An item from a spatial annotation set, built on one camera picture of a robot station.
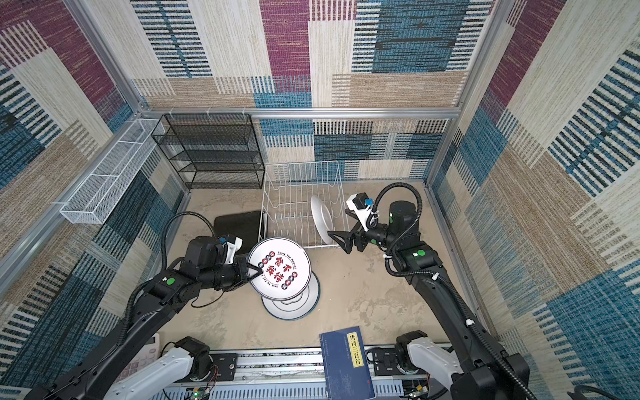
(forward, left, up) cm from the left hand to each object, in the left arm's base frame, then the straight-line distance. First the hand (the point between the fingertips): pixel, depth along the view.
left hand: (263, 268), depth 73 cm
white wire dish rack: (+39, -9, -18) cm, 44 cm away
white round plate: (-6, -8, -18) cm, 21 cm away
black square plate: (+28, +14, -18) cm, 36 cm away
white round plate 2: (+1, -6, -4) cm, 8 cm away
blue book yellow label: (-23, -23, -18) cm, 38 cm away
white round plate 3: (+21, -17, -5) cm, 28 cm away
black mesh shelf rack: (+56, +29, -1) cm, 63 cm away
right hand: (+8, -22, +9) cm, 25 cm away
